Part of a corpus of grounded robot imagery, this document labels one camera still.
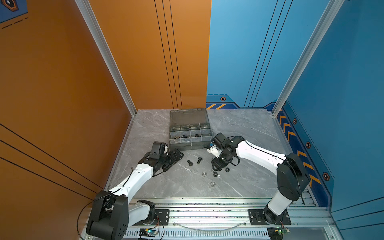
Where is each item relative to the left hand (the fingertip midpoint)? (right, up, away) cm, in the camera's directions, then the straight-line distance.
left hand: (179, 157), depth 86 cm
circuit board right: (+48, -32, -16) cm, 60 cm away
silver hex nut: (+14, -10, +1) cm, 17 cm away
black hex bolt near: (+12, -3, +7) cm, 14 cm away
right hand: (+21, -5, -2) cm, 22 cm away
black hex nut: (+29, -8, +3) cm, 30 cm away
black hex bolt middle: (+6, -5, +5) cm, 9 cm away
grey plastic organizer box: (+5, +16, +17) cm, 24 cm away
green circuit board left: (-13, -33, -16) cm, 39 cm away
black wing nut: (+21, -10, +1) cm, 23 cm away
